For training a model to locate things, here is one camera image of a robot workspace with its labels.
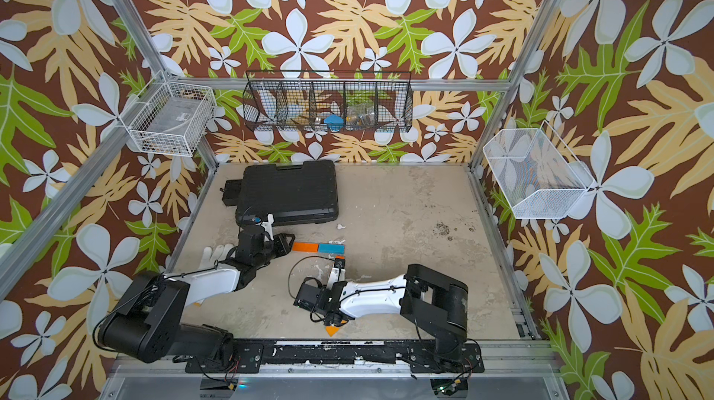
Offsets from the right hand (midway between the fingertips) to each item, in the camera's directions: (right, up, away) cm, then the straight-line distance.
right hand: (324, 297), depth 86 cm
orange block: (-7, +14, +10) cm, 18 cm away
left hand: (-11, +19, +6) cm, 23 cm away
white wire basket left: (-46, +55, -1) cm, 72 cm away
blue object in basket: (+3, +57, +8) cm, 58 cm away
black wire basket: (+1, +66, +12) cm, 67 cm away
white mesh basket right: (+64, +38, -5) cm, 75 cm away
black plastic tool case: (-13, +32, +16) cm, 38 cm away
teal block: (+1, +14, +10) cm, 17 cm away
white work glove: (-37, +12, +8) cm, 40 cm away
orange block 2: (+5, +11, +7) cm, 14 cm away
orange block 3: (+3, -7, -6) cm, 10 cm away
